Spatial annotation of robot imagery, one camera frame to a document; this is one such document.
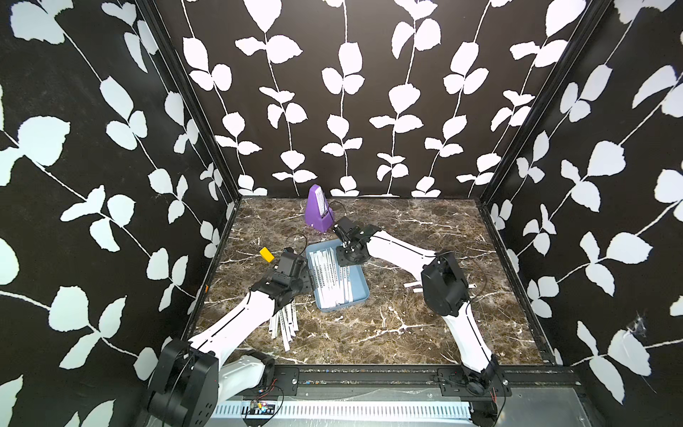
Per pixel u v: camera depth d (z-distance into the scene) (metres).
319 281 0.94
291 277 0.66
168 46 0.75
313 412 0.70
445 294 0.56
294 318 0.86
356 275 0.95
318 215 1.07
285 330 0.84
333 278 0.95
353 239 0.71
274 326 0.84
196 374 0.40
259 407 0.70
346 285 0.93
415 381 0.75
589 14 0.70
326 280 0.93
